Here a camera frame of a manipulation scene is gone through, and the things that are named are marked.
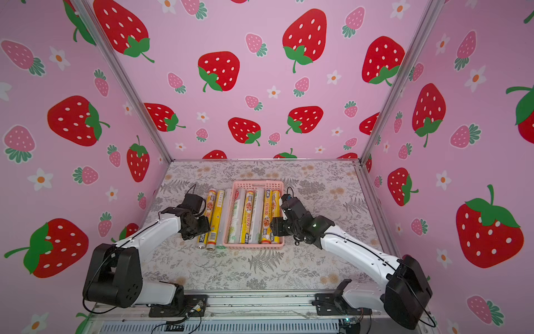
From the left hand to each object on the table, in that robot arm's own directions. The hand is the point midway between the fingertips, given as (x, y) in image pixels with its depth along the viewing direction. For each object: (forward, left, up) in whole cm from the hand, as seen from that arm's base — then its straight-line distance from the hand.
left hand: (204, 228), depth 90 cm
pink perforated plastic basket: (+24, -33, +2) cm, 41 cm away
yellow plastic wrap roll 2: (+3, -4, -1) cm, 5 cm away
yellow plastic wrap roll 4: (+9, -32, +1) cm, 33 cm away
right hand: (-1, -34, +11) cm, 36 cm away
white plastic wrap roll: (+5, -8, +1) cm, 10 cm away
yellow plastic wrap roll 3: (+6, -28, 0) cm, 28 cm away
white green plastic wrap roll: (+6, -14, +1) cm, 15 cm away
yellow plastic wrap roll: (-4, -1, -1) cm, 4 cm away
